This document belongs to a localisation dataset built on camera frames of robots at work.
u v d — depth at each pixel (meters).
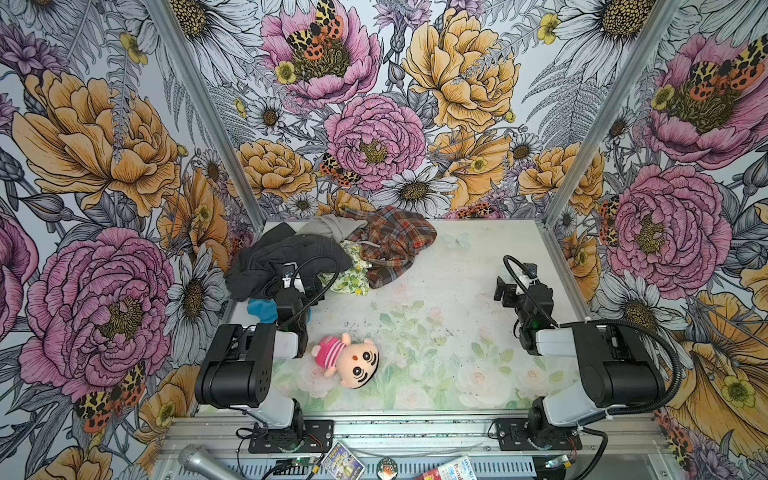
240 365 0.46
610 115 0.91
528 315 0.75
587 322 0.55
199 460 0.68
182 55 0.78
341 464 0.69
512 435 0.74
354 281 1.02
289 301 0.73
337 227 1.08
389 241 1.08
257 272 0.99
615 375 0.45
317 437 0.73
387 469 0.70
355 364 0.78
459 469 0.67
